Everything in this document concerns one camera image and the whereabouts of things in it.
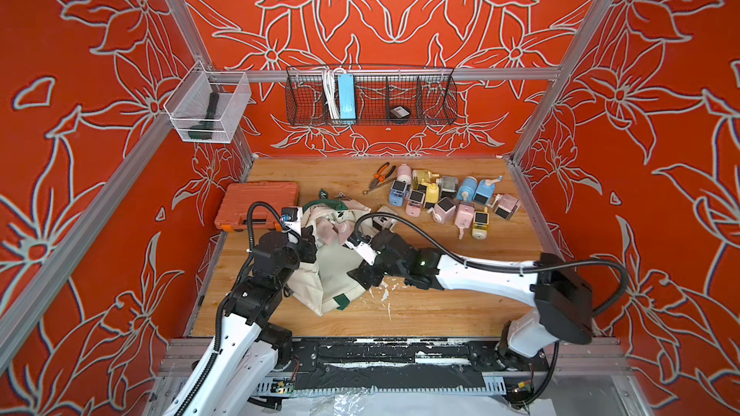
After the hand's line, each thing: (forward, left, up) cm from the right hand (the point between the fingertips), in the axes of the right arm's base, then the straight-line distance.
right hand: (354, 255), depth 78 cm
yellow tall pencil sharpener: (+27, -26, -7) cm, 39 cm away
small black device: (+45, -14, +16) cm, 50 cm away
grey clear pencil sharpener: (+32, -33, -7) cm, 46 cm away
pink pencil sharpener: (+36, -16, -5) cm, 39 cm away
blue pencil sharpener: (+29, -39, -6) cm, 49 cm away
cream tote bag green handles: (-4, +9, -11) cm, 15 cm away
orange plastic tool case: (+17, +43, -6) cm, 46 cm away
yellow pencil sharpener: (+37, -24, -8) cm, 45 cm away
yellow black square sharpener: (+15, -40, -6) cm, 44 cm away
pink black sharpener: (+23, -51, -7) cm, 56 cm away
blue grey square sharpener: (+28, -14, -6) cm, 32 cm away
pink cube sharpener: (+19, -29, -6) cm, 35 cm away
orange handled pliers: (+39, -7, -11) cm, 41 cm away
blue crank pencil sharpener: (+29, -45, -7) cm, 54 cm away
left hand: (+4, +12, +9) cm, 15 cm away
